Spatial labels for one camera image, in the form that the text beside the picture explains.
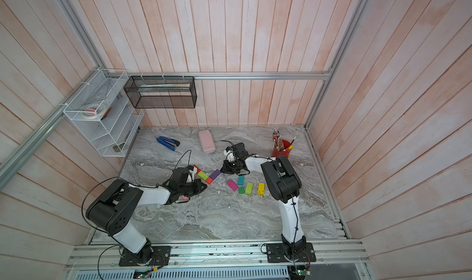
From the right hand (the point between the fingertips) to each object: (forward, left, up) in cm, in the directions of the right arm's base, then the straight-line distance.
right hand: (221, 170), depth 100 cm
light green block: (-11, -15, 0) cm, 19 cm away
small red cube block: (-7, +6, +1) cm, 9 cm away
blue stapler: (+17, +34, +3) cm, 38 cm away
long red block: (-4, +11, +7) cm, 14 cm away
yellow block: (-11, -22, 0) cm, 24 cm away
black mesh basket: (+35, +35, +27) cm, 57 cm away
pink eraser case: (+19, +10, +2) cm, 22 cm away
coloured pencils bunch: (+8, -30, +15) cm, 35 cm away
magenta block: (-9, -6, 0) cm, 11 cm away
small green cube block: (-12, -12, 0) cm, 16 cm away
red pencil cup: (+5, -34, +10) cm, 36 cm away
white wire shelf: (+5, +47, +33) cm, 57 cm away
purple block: (-3, +3, +1) cm, 4 cm away
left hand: (-11, +6, 0) cm, 13 cm away
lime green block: (-5, +9, +2) cm, 10 cm away
